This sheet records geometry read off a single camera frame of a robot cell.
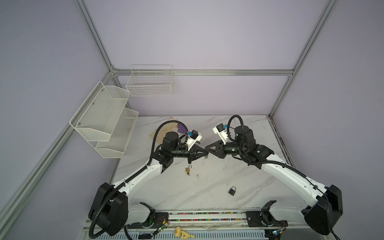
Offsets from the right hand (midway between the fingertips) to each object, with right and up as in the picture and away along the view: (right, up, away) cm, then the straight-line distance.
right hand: (205, 148), depth 69 cm
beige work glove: (-29, +9, +42) cm, 52 cm away
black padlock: (+16, -26, +13) cm, 33 cm away
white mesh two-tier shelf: (-54, +14, +8) cm, 57 cm away
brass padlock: (-10, -16, +21) cm, 28 cm away
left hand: (+1, -2, +2) cm, 3 cm away
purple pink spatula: (-16, +10, +41) cm, 45 cm away
